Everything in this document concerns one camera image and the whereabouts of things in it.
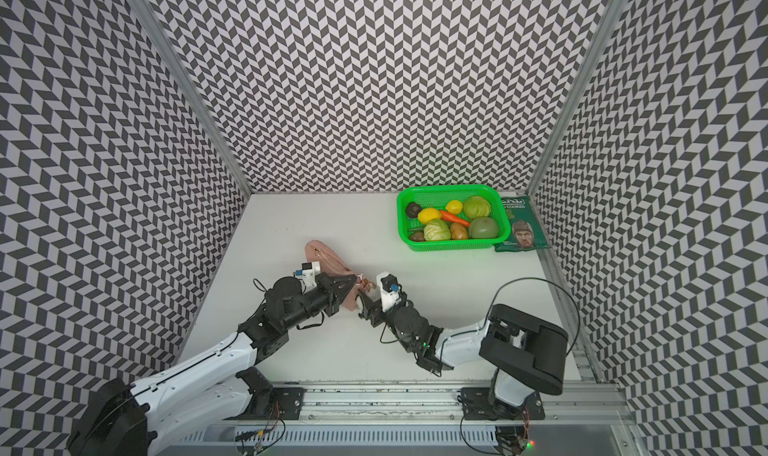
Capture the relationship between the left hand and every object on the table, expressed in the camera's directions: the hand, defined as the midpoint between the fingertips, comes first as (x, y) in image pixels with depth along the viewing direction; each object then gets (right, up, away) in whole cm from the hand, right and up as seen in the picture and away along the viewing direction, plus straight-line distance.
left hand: (357, 280), depth 75 cm
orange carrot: (+29, +17, +36) cm, 49 cm away
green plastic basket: (+25, +24, +37) cm, 51 cm away
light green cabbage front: (+23, +12, +21) cm, 34 cm away
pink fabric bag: (-15, +6, +15) cm, 22 cm away
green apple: (+39, +12, +23) cm, 47 cm away
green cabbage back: (+37, +20, +27) cm, 50 cm away
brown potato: (+31, +11, +25) cm, 41 cm away
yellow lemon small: (+31, +20, +33) cm, 50 cm away
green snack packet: (+56, +11, +29) cm, 64 cm away
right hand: (+3, -3, +4) cm, 6 cm away
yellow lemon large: (+20, +17, +30) cm, 40 cm away
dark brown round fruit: (+15, +19, +32) cm, 41 cm away
